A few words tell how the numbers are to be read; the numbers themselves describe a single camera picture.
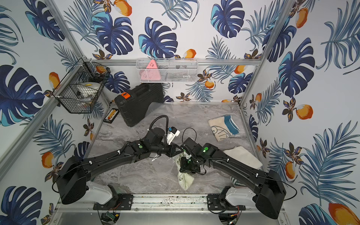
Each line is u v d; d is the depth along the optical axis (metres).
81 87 0.79
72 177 0.42
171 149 0.66
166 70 1.02
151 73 0.90
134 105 0.90
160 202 0.76
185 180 0.69
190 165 0.64
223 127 1.03
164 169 0.75
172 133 0.70
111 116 1.10
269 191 0.39
